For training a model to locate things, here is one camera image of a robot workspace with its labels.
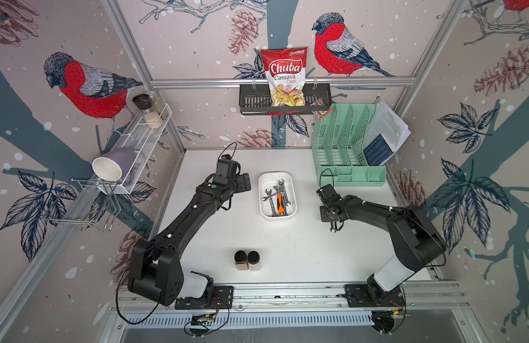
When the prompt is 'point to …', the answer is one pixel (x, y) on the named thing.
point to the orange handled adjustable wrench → (280, 204)
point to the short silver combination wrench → (332, 226)
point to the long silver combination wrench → (274, 214)
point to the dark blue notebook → (377, 151)
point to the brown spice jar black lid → (241, 259)
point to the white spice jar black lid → (253, 259)
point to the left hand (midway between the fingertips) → (242, 175)
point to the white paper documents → (385, 121)
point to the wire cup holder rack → (86, 202)
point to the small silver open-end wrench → (267, 198)
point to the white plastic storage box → (270, 180)
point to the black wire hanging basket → (255, 101)
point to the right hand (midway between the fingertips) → (328, 212)
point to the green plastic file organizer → (338, 138)
